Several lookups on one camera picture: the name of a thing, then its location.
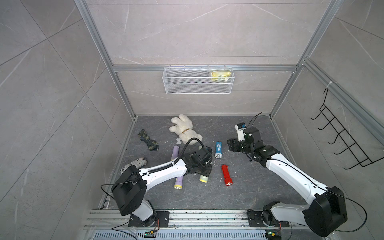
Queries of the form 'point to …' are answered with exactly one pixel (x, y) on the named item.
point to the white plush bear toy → (183, 128)
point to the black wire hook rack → (362, 158)
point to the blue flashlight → (218, 149)
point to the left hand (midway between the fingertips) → (211, 168)
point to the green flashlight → (203, 178)
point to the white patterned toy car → (138, 163)
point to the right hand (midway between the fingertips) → (233, 140)
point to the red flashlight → (228, 180)
